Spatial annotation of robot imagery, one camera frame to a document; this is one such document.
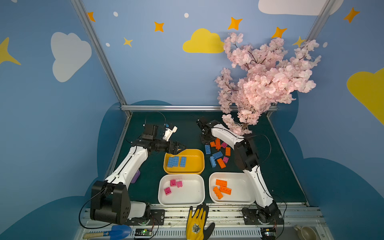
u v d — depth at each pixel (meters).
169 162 0.91
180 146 0.72
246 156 0.62
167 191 0.82
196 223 0.72
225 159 0.94
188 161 0.94
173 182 0.84
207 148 0.98
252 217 0.75
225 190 0.82
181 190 0.84
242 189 0.86
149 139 0.65
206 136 0.78
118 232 0.70
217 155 0.97
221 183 0.86
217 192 0.80
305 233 0.70
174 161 0.93
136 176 0.88
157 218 0.73
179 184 0.84
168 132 0.74
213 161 0.93
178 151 0.73
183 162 0.92
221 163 0.93
